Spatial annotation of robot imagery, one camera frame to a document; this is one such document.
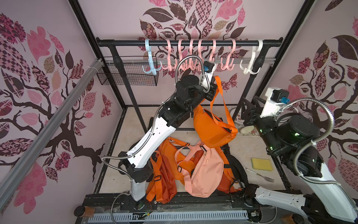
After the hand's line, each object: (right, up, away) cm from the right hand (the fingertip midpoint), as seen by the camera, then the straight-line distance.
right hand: (249, 97), depth 49 cm
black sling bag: (+9, -39, +30) cm, 50 cm away
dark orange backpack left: (-35, -46, +25) cm, 63 cm away
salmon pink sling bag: (-10, -38, +29) cm, 49 cm away
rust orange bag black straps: (+1, -45, +26) cm, 52 cm away
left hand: (-12, +9, +9) cm, 17 cm away
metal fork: (+18, -40, +35) cm, 56 cm away
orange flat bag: (-25, -37, +31) cm, 54 cm away
